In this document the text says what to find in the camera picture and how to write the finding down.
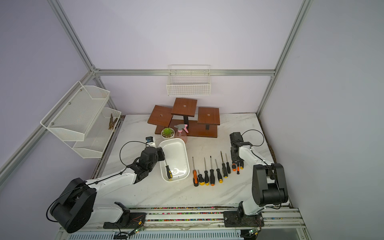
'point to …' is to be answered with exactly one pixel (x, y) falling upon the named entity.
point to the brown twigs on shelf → (112, 123)
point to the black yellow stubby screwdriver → (201, 181)
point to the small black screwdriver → (207, 181)
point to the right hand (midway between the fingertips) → (243, 158)
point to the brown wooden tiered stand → (183, 112)
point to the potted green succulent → (167, 133)
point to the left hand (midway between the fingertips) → (161, 149)
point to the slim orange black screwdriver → (234, 166)
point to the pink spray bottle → (182, 132)
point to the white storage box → (176, 155)
